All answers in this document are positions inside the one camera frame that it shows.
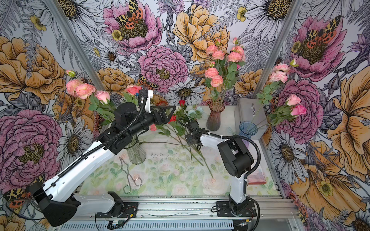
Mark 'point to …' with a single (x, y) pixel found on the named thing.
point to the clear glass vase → (136, 153)
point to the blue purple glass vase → (247, 129)
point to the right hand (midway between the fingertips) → (196, 138)
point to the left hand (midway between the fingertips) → (169, 111)
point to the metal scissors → (137, 181)
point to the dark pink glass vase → (213, 121)
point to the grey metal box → (251, 109)
